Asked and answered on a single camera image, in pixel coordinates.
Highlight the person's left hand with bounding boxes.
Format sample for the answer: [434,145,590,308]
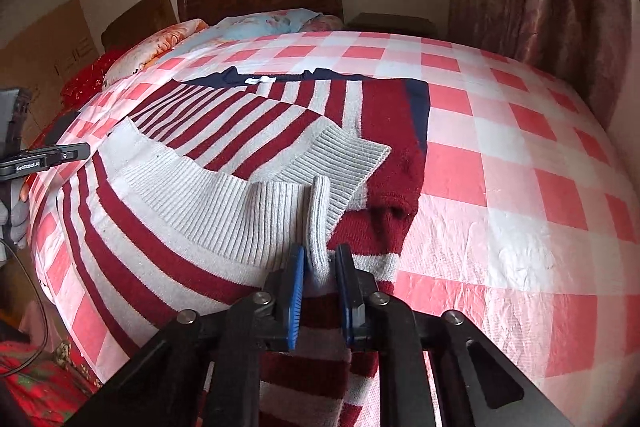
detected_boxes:
[9,181,32,249]

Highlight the black cable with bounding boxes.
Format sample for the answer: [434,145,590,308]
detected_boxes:
[0,239,49,375]

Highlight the pink checked bedsheet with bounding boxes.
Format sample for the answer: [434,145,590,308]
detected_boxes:
[27,29,640,388]

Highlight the light blue printed pillow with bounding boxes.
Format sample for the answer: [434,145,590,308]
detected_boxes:
[217,8,323,40]

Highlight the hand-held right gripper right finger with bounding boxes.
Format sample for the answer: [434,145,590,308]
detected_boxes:
[335,244,576,427]

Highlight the cardboard box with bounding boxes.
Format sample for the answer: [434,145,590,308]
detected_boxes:
[0,0,98,148]

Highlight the dark wooden nightstand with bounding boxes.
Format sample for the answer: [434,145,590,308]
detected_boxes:
[347,13,436,38]

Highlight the small pink pillow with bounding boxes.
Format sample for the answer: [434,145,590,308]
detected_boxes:
[300,14,346,32]

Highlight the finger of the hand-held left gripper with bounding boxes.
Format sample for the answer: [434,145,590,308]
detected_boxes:
[52,143,92,164]

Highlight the red patterned blanket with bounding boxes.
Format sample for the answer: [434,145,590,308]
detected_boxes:
[60,49,126,112]

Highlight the red grey striped sweater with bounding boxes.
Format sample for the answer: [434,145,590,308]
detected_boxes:
[55,66,432,427]

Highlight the pink floral pillow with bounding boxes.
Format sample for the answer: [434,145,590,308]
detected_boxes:
[102,18,208,90]

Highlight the small wooden headboard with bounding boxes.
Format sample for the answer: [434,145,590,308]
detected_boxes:
[101,0,178,52]

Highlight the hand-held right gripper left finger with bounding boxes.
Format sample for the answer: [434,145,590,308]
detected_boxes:
[65,247,306,427]

